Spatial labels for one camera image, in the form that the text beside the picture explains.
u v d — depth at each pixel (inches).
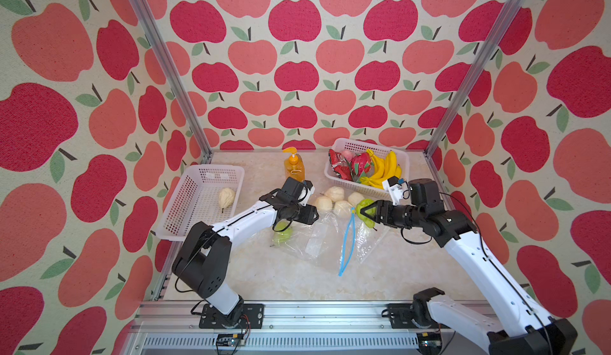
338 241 35.5
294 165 36.4
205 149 48.4
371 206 27.1
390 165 40.9
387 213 25.0
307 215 30.4
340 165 39.7
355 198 37.9
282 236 34.4
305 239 35.7
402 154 42.2
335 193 38.7
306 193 28.9
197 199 40.3
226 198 37.8
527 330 14.8
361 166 41.1
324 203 37.6
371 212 27.5
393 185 26.7
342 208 35.7
